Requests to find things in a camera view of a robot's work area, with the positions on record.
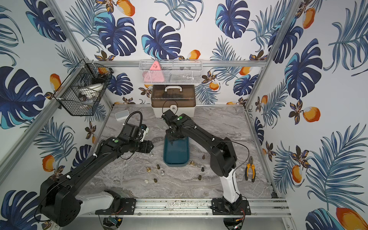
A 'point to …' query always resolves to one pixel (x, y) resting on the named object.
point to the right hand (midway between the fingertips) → (173, 136)
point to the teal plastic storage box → (178, 154)
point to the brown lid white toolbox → (180, 98)
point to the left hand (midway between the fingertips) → (148, 143)
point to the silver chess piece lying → (146, 181)
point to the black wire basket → (80, 92)
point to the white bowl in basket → (93, 89)
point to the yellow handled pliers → (250, 161)
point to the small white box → (122, 115)
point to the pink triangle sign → (155, 74)
